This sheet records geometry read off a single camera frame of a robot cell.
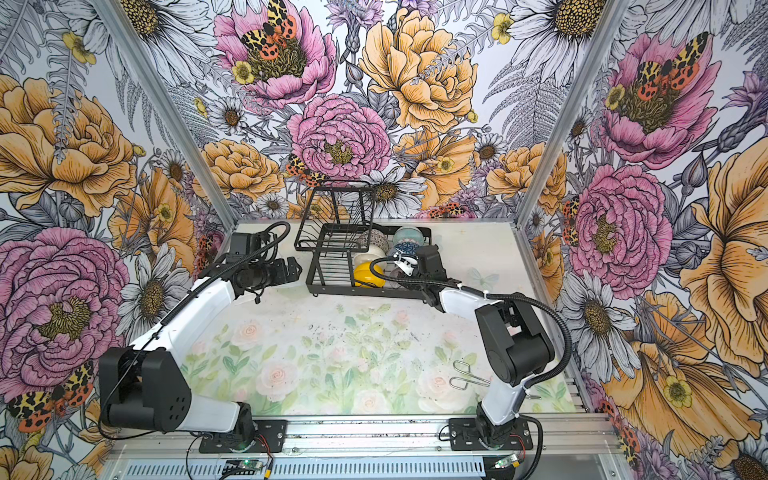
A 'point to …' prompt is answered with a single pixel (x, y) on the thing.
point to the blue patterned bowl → (409, 248)
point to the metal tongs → (463, 368)
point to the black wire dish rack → (336, 216)
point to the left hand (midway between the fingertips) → (286, 280)
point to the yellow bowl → (363, 276)
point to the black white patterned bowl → (376, 238)
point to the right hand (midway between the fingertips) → (412, 265)
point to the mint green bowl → (410, 233)
